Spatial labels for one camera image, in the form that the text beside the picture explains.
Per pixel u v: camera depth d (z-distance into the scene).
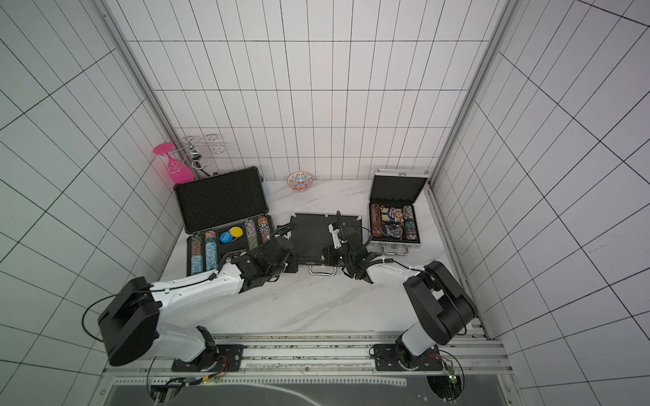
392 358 0.72
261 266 0.63
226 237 0.95
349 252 0.70
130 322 0.41
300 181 1.18
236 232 0.97
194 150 0.92
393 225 1.02
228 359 0.72
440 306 0.44
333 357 0.74
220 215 1.00
